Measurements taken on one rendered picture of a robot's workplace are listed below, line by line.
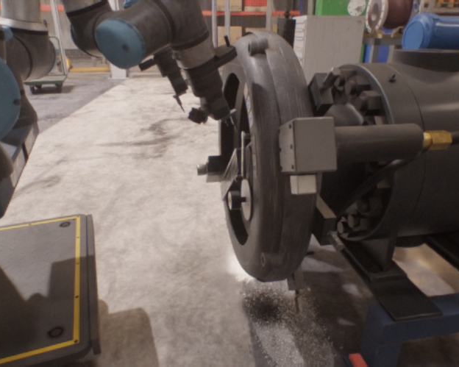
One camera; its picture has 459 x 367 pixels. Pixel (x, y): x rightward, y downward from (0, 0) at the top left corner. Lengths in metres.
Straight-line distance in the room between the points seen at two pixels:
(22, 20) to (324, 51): 4.03
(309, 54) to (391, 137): 4.13
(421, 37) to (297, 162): 0.95
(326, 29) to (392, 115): 3.94
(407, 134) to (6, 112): 0.70
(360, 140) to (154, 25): 0.45
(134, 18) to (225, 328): 1.05
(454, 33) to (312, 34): 3.40
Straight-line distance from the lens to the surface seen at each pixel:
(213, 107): 0.85
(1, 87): 0.57
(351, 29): 5.02
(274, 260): 0.89
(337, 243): 0.79
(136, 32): 0.71
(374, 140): 0.76
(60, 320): 1.03
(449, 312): 1.24
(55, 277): 1.18
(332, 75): 0.77
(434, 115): 1.09
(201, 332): 1.37
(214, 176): 1.24
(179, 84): 1.21
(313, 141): 0.69
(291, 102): 0.81
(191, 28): 0.78
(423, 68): 1.23
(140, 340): 1.37
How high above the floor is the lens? 0.98
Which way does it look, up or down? 23 degrees down
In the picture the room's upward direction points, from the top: straight up
